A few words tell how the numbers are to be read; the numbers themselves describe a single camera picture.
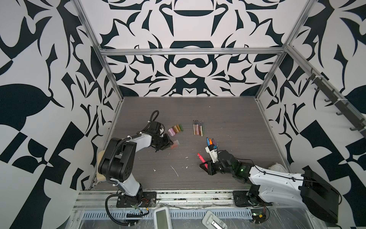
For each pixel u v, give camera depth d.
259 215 0.71
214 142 0.95
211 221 0.67
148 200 0.73
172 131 0.99
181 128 1.02
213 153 0.75
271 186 0.50
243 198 0.74
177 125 1.02
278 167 0.82
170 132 0.99
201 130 0.99
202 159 0.79
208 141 0.94
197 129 1.00
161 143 0.84
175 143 0.93
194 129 1.00
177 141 0.94
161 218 0.66
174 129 1.00
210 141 0.95
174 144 0.92
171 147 0.91
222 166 0.66
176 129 1.00
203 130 1.00
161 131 0.98
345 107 0.55
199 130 0.99
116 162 0.47
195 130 0.99
